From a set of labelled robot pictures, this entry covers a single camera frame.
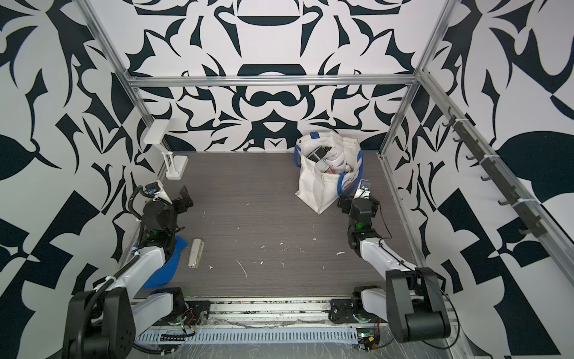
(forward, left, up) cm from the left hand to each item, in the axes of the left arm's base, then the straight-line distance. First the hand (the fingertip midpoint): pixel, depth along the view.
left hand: (169, 188), depth 83 cm
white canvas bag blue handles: (+1, -56, -6) cm, 56 cm away
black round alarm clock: (+19, -58, -3) cm, 61 cm away
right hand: (-1, -70, -3) cm, 70 cm away
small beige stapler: (-18, -9, -16) cm, 26 cm away
